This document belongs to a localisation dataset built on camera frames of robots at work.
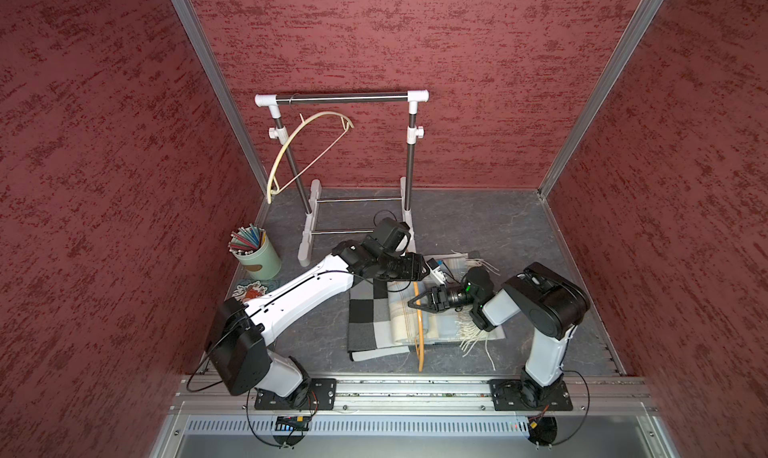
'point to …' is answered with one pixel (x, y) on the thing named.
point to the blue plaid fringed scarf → (451, 327)
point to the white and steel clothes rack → (312, 200)
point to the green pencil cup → (264, 264)
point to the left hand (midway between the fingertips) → (418, 278)
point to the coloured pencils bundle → (248, 239)
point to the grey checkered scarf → (370, 325)
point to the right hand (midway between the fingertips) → (412, 309)
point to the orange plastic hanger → (419, 342)
